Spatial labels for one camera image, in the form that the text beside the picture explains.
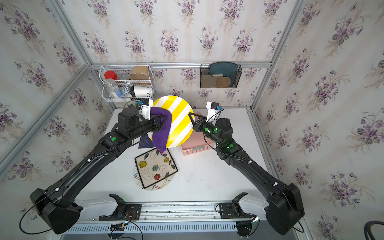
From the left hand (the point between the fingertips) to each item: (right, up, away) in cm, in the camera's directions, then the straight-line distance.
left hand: (168, 118), depth 68 cm
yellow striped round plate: (+6, -4, 0) cm, 8 cm away
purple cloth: (-4, -9, 0) cm, 10 cm away
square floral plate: (-12, -29, +20) cm, 37 cm away
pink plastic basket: (+14, -16, +24) cm, 32 cm away
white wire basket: (-30, +23, +25) cm, 46 cm away
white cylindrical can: (-21, +17, +25) cm, 37 cm away
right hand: (+9, +1, -2) cm, 9 cm away
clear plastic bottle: (-36, +18, +18) cm, 45 cm away
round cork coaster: (+32, +24, +28) cm, 49 cm away
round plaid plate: (-9, -38, +13) cm, 41 cm away
